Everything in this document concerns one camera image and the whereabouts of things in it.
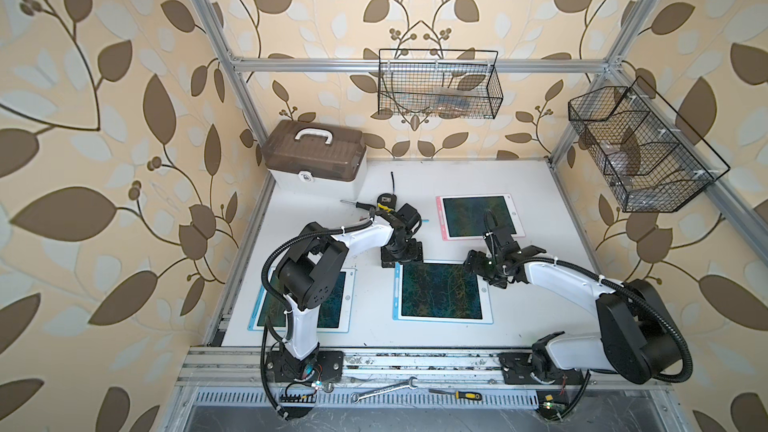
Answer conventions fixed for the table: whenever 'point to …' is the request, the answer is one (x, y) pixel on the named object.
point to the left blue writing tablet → (335, 315)
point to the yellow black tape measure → (388, 201)
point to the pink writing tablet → (468, 217)
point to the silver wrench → (357, 397)
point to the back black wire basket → (433, 82)
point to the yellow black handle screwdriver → (460, 395)
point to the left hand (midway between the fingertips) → (410, 259)
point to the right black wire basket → (650, 158)
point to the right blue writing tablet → (440, 290)
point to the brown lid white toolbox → (316, 158)
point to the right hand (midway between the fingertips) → (472, 271)
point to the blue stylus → (425, 220)
